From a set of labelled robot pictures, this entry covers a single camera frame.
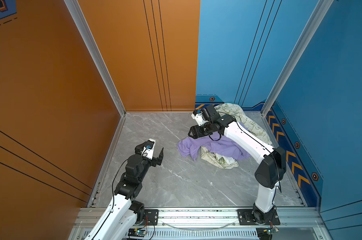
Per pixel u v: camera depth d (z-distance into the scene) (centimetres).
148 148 63
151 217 74
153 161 68
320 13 71
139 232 71
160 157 70
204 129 71
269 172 46
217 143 89
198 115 76
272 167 50
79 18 72
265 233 70
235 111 115
